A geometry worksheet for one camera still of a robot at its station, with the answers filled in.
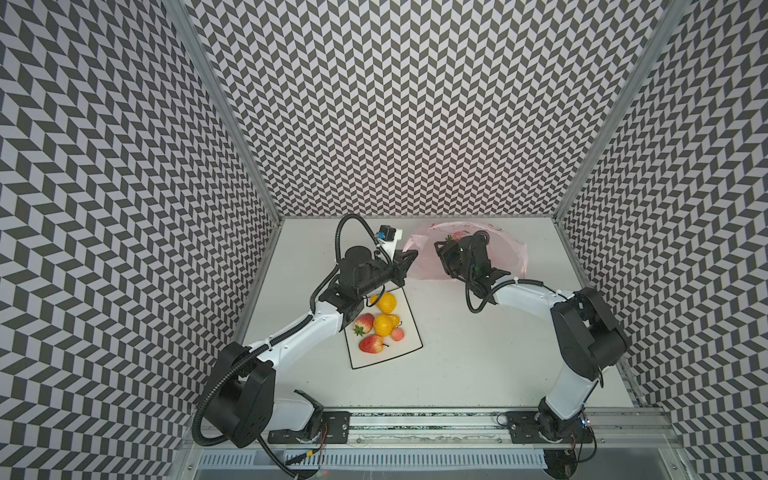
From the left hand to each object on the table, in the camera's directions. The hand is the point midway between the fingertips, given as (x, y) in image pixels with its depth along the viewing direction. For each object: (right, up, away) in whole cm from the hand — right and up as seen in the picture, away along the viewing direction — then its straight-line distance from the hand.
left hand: (418, 254), depth 76 cm
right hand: (+6, 0, +15) cm, 16 cm away
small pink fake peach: (-6, -24, +11) cm, 27 cm away
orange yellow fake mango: (-9, -15, +13) cm, 22 cm away
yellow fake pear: (-9, -21, +10) cm, 25 cm away
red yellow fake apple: (-12, -25, +6) cm, 29 cm away
